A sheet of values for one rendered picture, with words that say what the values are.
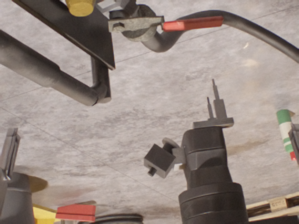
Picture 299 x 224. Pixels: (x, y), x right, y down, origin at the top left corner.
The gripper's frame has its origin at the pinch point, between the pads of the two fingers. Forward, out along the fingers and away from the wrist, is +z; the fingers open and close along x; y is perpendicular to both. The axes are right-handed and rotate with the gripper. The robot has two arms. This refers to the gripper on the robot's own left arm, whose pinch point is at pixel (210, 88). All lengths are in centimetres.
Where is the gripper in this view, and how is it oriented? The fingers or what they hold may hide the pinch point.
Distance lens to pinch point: 61.4
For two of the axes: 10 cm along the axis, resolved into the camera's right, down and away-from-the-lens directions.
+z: -1.4, -9.1, 4.0
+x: -0.2, 4.0, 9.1
